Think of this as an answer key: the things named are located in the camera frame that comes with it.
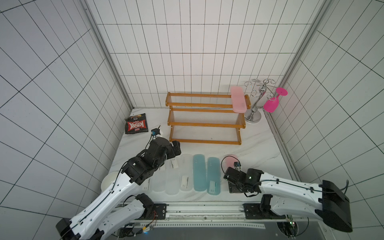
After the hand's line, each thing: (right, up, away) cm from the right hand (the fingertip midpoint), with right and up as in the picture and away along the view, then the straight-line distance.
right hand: (231, 188), depth 80 cm
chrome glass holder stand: (+27, +40, +34) cm, 59 cm away
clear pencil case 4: (-47, +1, 0) cm, 47 cm away
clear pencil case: (-25, +6, +6) cm, 26 cm away
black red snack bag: (-63, +35, +27) cm, 76 cm away
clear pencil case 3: (-40, +4, +3) cm, 41 cm away
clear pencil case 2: (-33, +5, +4) cm, 33 cm away
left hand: (-32, +23, -7) cm, 40 cm away
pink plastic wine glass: (+34, +48, +23) cm, 63 cm away
